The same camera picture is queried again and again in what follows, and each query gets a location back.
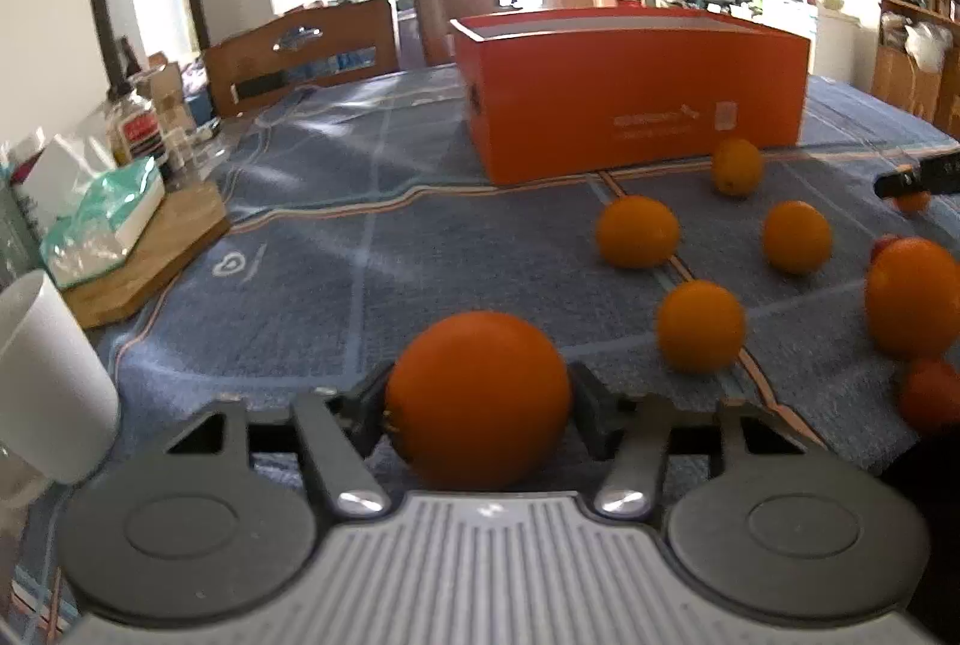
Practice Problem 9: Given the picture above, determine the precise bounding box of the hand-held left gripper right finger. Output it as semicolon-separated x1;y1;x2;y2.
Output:
574;361;822;520

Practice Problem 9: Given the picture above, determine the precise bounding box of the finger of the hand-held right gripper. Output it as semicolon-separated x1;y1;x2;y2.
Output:
874;154;960;200

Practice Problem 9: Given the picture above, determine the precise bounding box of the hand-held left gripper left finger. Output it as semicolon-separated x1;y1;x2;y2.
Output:
161;358;395;517

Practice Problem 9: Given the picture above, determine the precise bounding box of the orange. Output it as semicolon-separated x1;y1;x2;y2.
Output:
596;195;681;269
865;238;960;361
386;311;572;490
656;280;747;374
711;137;764;197
762;200;833;275

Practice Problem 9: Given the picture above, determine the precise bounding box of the orange cardboard box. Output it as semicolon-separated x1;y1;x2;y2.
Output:
450;7;812;187

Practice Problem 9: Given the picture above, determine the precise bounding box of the white plastic bag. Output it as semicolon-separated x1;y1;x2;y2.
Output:
904;21;953;72

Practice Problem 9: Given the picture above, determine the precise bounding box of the white fridge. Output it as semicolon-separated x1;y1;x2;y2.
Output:
765;0;862;83

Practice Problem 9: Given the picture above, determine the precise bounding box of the wooden cutting board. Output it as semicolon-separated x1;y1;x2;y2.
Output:
60;180;230;331

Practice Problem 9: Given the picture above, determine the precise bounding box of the white cup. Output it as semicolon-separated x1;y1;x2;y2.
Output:
0;270;121;485

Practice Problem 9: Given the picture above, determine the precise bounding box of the small clear bottle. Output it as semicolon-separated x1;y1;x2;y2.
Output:
166;126;197;172

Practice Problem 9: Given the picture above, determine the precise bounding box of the green tissue pack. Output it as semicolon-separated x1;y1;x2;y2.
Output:
41;157;166;290

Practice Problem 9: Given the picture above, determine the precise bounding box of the clear bottle with red label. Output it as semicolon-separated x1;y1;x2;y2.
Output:
105;82;170;173

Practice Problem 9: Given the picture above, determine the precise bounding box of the tall brown cardboard box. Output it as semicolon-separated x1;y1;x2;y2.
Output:
146;61;185;127

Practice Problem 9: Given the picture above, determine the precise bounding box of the wooden chair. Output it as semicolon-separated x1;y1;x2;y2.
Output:
415;0;620;67
202;0;400;119

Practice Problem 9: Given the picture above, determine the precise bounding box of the white paper box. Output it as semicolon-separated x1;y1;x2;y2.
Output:
15;127;113;218

